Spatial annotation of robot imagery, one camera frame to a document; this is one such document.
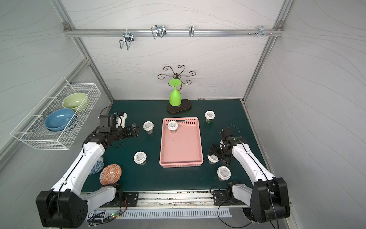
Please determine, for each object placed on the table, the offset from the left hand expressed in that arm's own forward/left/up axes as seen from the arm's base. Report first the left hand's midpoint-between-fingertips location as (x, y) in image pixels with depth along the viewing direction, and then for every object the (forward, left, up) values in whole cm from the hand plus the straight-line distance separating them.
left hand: (134, 129), depth 81 cm
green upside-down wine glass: (+22, -22, +5) cm, 32 cm away
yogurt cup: (-12, -46, -11) cm, 49 cm away
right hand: (-10, -48, -12) cm, 50 cm away
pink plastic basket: (+1, -27, -19) cm, 33 cm away
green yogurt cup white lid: (+20, -47, -11) cm, 52 cm away
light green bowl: (+6, +28, +16) cm, 32 cm away
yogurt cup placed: (+10, -21, -12) cm, 26 cm away
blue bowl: (-7, +28, +17) cm, 34 cm away
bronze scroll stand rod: (+33, -24, +13) cm, 43 cm away
